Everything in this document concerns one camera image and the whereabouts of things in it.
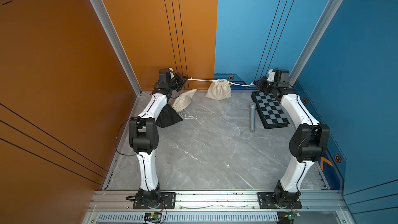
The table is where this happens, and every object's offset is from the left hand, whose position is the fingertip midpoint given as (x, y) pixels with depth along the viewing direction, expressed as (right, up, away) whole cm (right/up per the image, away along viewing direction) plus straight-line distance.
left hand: (189, 73), depth 92 cm
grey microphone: (+42, -20, +14) cm, 49 cm away
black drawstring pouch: (-12, -25, -3) cm, 28 cm away
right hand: (+38, -5, -2) cm, 39 cm away
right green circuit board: (+49, -69, -22) cm, 87 cm away
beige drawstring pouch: (-5, -17, +5) cm, 18 cm away
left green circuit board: (-15, -70, -21) cm, 75 cm away
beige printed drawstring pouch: (+20, -8, +11) cm, 24 cm away
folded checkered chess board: (+54, -23, +13) cm, 60 cm away
